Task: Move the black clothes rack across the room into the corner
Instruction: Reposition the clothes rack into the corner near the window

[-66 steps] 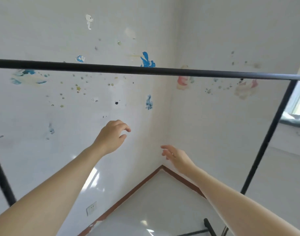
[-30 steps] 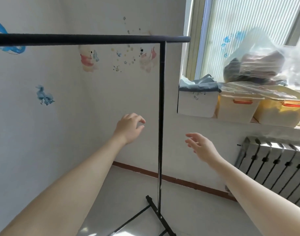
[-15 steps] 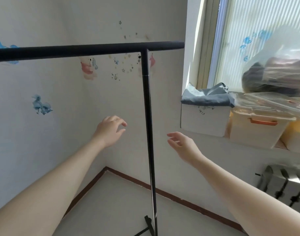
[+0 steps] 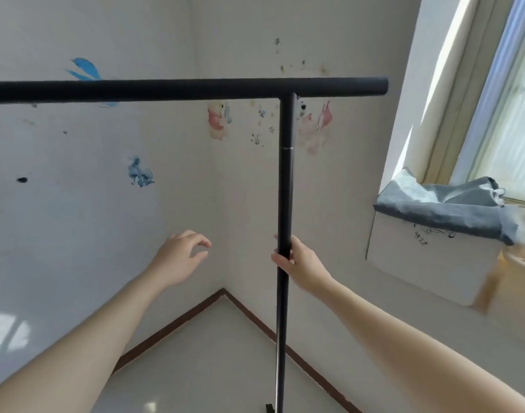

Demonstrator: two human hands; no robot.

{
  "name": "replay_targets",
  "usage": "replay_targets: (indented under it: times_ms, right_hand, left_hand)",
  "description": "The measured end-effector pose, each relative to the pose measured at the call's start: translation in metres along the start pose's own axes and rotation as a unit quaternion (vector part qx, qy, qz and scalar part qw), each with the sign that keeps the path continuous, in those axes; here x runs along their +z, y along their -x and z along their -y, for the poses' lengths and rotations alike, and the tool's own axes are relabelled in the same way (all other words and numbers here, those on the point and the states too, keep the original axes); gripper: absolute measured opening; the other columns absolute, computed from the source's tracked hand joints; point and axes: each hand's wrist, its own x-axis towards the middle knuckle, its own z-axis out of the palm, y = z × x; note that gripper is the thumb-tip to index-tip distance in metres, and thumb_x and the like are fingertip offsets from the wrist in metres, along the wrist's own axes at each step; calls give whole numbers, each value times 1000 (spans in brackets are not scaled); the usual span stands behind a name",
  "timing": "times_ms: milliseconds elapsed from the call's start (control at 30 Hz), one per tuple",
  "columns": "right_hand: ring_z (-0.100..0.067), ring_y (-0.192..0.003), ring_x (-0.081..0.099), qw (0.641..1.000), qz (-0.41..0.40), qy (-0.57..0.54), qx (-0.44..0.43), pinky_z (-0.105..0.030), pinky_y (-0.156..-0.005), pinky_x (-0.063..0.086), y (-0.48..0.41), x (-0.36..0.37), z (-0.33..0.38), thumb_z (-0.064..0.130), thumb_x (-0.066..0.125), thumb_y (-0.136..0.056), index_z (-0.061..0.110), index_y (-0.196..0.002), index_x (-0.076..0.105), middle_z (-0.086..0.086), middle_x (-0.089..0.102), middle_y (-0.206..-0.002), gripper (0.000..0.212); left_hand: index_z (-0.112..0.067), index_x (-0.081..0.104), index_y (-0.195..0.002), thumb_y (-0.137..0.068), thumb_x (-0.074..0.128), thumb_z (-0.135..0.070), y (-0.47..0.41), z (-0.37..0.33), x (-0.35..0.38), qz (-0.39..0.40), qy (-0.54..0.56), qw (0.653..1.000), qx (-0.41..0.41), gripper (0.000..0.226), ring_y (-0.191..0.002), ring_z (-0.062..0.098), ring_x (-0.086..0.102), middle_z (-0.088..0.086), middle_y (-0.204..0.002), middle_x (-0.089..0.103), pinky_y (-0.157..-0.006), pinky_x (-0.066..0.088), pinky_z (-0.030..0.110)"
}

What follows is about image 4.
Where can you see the person's left hand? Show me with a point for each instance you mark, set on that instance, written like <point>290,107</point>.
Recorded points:
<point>174,262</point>

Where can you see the person's right hand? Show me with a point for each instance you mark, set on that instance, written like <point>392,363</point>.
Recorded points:
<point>307,268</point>

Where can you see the person's left forearm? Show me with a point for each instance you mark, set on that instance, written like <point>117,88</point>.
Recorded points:
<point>73,361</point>

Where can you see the person's right forearm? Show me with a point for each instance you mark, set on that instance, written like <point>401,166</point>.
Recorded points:
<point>417,352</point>

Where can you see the blue mushroom sticker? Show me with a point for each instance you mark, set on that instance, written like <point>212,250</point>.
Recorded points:
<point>139,172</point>

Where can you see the pink piglet sticker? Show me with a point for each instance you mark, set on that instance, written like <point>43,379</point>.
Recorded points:
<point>316,124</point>

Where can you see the bear sticker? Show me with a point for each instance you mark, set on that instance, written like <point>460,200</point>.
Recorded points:
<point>218,122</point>

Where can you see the grey cloth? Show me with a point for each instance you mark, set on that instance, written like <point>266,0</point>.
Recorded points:
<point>451,206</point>

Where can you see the blue dolphin sticker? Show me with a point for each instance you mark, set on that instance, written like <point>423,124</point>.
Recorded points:
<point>87,69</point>

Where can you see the white framed window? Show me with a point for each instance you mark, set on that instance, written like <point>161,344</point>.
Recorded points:
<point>520,103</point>

